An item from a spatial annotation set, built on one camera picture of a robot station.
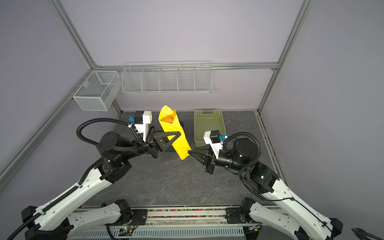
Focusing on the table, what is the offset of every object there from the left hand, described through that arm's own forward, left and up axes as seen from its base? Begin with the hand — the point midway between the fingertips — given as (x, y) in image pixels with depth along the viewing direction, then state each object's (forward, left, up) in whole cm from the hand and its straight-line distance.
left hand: (179, 137), depth 47 cm
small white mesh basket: (+58, +57, -24) cm, 85 cm away
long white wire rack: (+62, +11, -18) cm, 66 cm away
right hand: (-1, -3, -8) cm, 8 cm away
